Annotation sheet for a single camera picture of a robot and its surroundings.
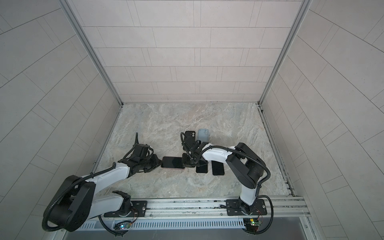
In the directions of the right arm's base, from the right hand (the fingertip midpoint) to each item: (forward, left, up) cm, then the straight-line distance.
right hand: (181, 167), depth 84 cm
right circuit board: (-27, -32, -2) cm, 42 cm away
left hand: (+5, +9, 0) cm, 10 cm away
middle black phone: (-2, -12, +4) cm, 13 cm away
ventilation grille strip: (-24, +34, -2) cm, 42 cm away
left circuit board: (-26, +24, +3) cm, 35 cm away
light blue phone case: (+21, -14, -1) cm, 26 cm away
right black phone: (-1, -21, -3) cm, 21 cm away
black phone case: (+20, -5, 0) cm, 21 cm away
